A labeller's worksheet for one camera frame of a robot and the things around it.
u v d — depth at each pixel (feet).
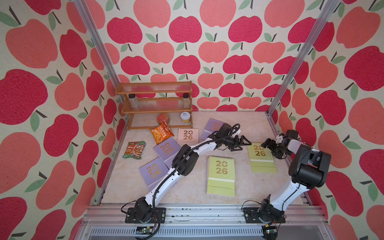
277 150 2.73
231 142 2.91
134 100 3.23
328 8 2.29
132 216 2.41
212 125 3.80
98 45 2.70
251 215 2.41
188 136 3.43
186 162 2.22
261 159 3.08
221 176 2.70
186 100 3.23
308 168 1.68
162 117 3.72
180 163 2.36
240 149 3.21
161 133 3.34
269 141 2.95
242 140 2.89
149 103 3.90
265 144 2.95
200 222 2.45
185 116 3.64
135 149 3.17
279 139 2.97
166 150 3.15
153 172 2.93
